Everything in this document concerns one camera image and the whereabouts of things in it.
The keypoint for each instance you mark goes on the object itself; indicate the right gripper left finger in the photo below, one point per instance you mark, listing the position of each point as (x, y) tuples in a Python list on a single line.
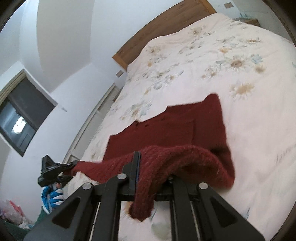
[(92, 212)]

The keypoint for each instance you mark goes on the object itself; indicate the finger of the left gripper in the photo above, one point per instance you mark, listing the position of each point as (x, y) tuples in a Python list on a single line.
[(72, 164), (65, 179)]

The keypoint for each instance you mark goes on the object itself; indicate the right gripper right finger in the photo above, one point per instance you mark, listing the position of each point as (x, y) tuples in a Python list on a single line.
[(200, 213)]

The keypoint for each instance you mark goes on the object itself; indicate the dark red knit sweater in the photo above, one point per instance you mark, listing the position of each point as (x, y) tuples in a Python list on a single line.
[(186, 140)]

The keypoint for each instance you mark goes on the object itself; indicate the blue white gloved hand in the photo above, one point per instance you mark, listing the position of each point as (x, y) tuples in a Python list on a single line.
[(52, 197)]

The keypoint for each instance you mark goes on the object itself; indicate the pile of plastic bags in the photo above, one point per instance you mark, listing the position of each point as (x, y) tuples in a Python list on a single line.
[(13, 214)]

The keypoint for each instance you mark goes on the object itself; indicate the dark window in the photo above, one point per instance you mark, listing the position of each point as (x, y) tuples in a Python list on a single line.
[(24, 108)]

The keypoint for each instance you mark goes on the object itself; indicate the floral pink bed quilt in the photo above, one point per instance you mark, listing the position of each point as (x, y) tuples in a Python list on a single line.
[(252, 70)]

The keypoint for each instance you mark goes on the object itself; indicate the wooden headboard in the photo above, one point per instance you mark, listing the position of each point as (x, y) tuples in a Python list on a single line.
[(170, 21)]

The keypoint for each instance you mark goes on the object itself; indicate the wooden nightstand right side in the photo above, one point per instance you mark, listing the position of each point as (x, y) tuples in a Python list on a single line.
[(250, 21)]

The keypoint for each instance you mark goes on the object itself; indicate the beige wall switch left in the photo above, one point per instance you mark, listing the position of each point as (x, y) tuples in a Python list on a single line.
[(119, 73)]

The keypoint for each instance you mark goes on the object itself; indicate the beige wall switch plate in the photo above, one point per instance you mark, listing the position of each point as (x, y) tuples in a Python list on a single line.
[(228, 5)]

